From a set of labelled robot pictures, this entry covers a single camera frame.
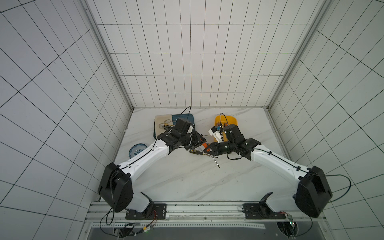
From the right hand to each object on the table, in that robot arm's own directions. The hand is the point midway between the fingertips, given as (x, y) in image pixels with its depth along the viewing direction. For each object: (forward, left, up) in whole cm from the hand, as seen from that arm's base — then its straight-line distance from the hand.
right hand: (201, 152), depth 77 cm
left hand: (+3, -1, +2) cm, 4 cm away
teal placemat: (+38, +10, -16) cm, 42 cm away
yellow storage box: (+33, -15, -13) cm, 39 cm away
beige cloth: (+31, +30, -15) cm, 46 cm away
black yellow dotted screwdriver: (+8, +5, -14) cm, 16 cm away
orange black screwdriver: (+2, -3, +3) cm, 5 cm away
